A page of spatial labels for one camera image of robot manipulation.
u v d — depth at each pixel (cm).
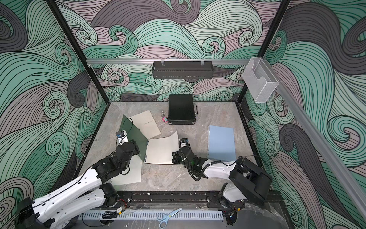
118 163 56
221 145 99
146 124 106
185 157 62
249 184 42
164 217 68
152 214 70
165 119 105
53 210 42
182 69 95
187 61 93
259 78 78
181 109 110
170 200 74
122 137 65
